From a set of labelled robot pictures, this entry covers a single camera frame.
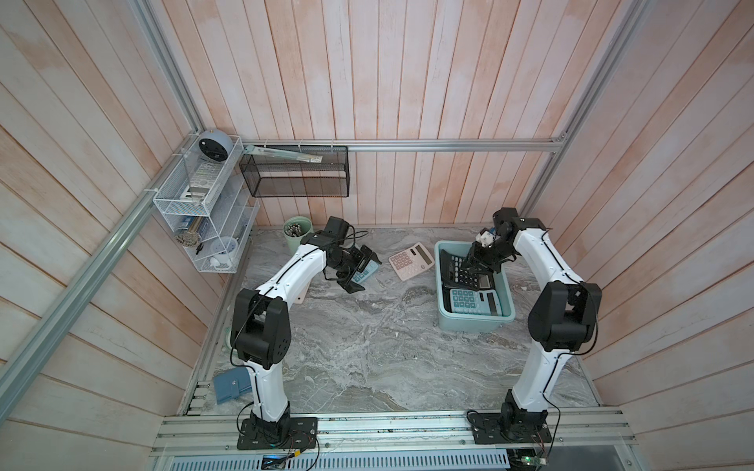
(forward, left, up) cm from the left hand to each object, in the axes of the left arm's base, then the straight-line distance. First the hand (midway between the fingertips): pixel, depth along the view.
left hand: (375, 274), depth 86 cm
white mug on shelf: (+4, +44, +7) cm, 45 cm away
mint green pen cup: (+21, +24, -2) cm, 32 cm away
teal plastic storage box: (-11, -27, -9) cm, 31 cm away
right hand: (+6, -29, -3) cm, 29 cm away
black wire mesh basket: (+39, +40, +7) cm, 56 cm away
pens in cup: (+17, +28, +2) cm, 32 cm away
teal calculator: (+13, +2, -16) cm, 21 cm away
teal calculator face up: (-5, -31, -7) cm, 32 cm away
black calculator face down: (+5, -26, -5) cm, 27 cm away
